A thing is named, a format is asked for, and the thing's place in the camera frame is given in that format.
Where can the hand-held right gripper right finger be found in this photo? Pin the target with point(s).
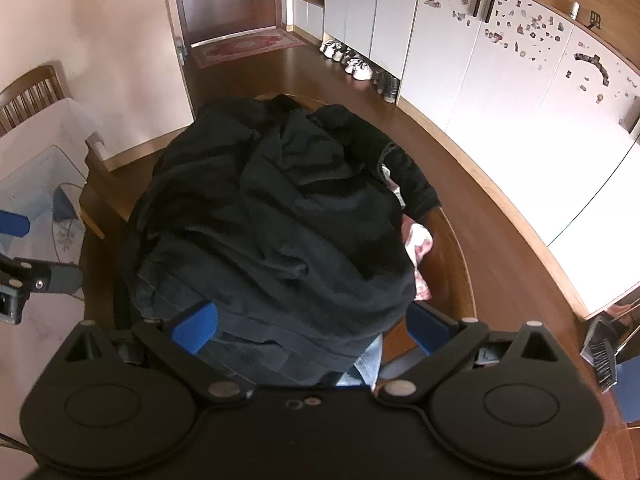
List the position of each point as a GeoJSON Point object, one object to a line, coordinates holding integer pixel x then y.
{"type": "Point", "coordinates": [425, 330]}

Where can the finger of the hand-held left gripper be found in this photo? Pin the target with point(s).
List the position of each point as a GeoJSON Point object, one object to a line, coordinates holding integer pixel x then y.
{"type": "Point", "coordinates": [45, 276]}
{"type": "Point", "coordinates": [12, 224]}

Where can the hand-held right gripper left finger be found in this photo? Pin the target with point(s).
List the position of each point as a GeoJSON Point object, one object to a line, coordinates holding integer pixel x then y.
{"type": "Point", "coordinates": [197, 327]}

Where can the black long-sleeve shirt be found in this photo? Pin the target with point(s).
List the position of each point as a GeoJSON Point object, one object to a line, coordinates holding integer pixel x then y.
{"type": "Point", "coordinates": [300, 200]}

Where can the blue jeans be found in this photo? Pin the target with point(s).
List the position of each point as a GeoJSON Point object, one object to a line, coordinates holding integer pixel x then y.
{"type": "Point", "coordinates": [367, 365]}

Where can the pink white patterned cloth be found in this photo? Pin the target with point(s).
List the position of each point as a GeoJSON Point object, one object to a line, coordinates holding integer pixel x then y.
{"type": "Point", "coordinates": [417, 245]}

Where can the wooden slat-back chair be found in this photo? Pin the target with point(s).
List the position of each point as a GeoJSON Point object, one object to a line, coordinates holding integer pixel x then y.
{"type": "Point", "coordinates": [30, 95]}

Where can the grey dustpan with brush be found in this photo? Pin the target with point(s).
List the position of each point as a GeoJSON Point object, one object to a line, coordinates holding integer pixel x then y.
{"type": "Point", "coordinates": [605, 345]}

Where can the white sticker-covered cabinet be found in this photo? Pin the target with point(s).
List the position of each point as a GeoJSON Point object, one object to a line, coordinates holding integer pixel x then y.
{"type": "Point", "coordinates": [500, 110]}

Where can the row of shoes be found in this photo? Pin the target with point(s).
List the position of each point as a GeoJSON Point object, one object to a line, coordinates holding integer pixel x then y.
{"type": "Point", "coordinates": [357, 67]}

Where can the red patterned rug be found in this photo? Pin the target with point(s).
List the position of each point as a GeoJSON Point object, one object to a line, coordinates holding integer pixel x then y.
{"type": "Point", "coordinates": [245, 45]}

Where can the small white bottle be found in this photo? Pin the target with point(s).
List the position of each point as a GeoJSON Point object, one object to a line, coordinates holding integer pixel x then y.
{"type": "Point", "coordinates": [575, 10]}

